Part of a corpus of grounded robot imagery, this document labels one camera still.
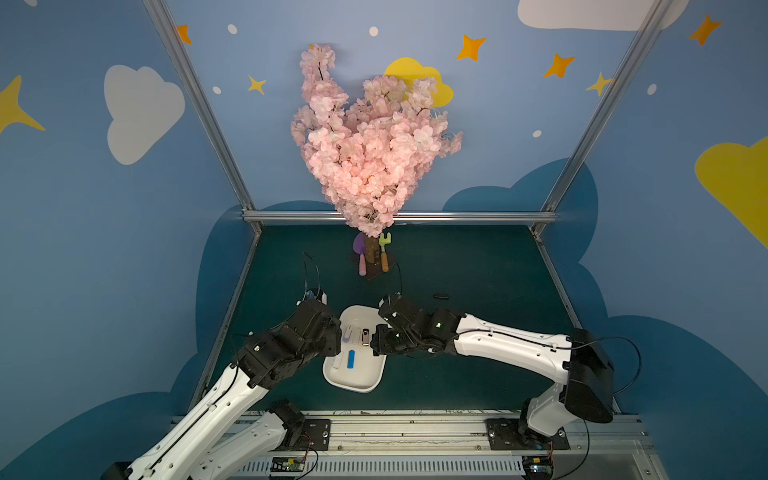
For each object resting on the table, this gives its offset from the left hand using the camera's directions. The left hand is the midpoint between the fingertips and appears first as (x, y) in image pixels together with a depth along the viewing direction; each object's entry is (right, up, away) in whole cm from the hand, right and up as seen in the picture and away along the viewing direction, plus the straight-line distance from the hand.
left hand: (332, 328), depth 73 cm
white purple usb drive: (+1, -6, +19) cm, 20 cm away
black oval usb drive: (+32, +4, +30) cm, 44 cm away
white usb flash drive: (-1, -13, +13) cm, 19 cm away
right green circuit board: (+51, -35, 0) cm, 62 cm away
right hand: (+10, -4, +3) cm, 11 cm away
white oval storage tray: (+4, -15, +13) cm, 20 cm away
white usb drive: (+4, -7, +19) cm, 20 cm away
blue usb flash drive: (+3, -13, +14) cm, 19 cm away
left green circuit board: (-10, -33, -1) cm, 35 cm away
